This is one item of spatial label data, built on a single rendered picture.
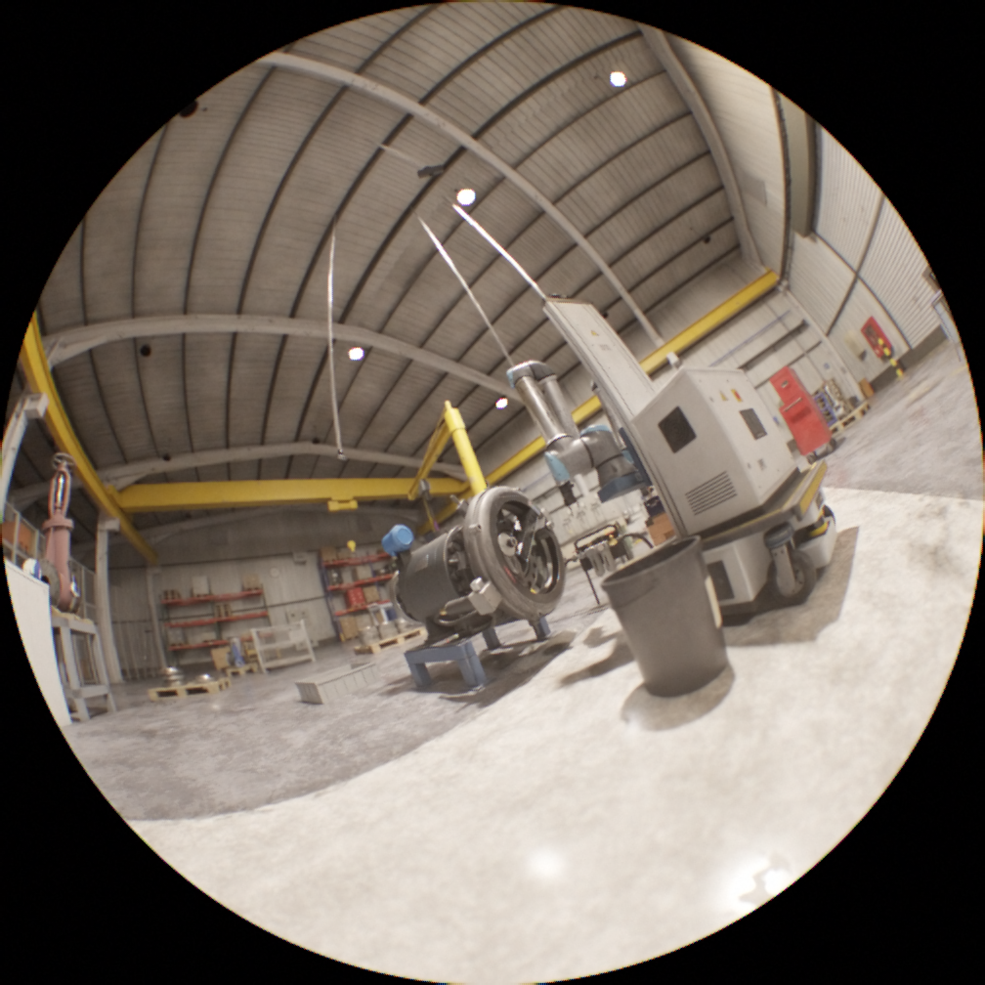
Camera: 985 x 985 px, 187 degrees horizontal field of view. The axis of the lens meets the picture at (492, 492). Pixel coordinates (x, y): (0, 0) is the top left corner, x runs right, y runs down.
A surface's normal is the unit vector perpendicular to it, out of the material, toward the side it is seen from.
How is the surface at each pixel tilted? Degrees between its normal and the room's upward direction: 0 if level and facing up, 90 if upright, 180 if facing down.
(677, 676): 93
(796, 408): 90
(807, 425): 90
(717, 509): 90
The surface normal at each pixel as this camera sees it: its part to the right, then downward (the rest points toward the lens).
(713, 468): -0.91, 0.26
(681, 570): -0.04, -0.23
